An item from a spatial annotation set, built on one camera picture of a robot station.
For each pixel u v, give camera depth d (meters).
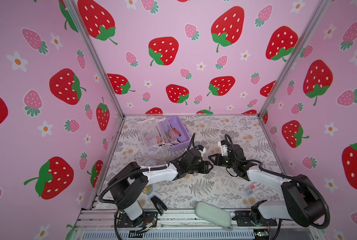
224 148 0.81
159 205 0.78
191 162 0.66
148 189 0.80
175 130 1.10
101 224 0.73
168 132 1.07
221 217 0.73
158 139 0.95
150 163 0.89
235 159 0.68
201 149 0.78
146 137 0.94
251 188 0.83
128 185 0.46
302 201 0.42
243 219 0.73
